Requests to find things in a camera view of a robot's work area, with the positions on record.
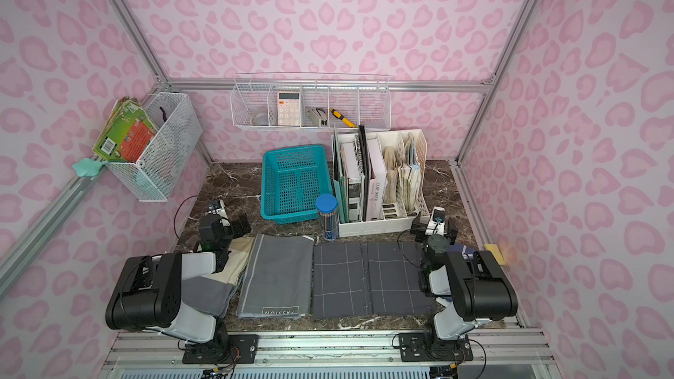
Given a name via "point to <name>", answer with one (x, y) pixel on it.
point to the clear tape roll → (260, 119)
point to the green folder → (340, 182)
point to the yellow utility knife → (343, 119)
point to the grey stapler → (318, 116)
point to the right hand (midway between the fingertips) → (435, 213)
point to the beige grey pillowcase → (211, 294)
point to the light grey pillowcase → (278, 278)
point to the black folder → (365, 167)
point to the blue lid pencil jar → (328, 217)
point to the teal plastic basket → (292, 179)
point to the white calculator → (289, 108)
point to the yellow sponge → (494, 248)
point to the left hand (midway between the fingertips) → (230, 213)
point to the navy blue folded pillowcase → (459, 247)
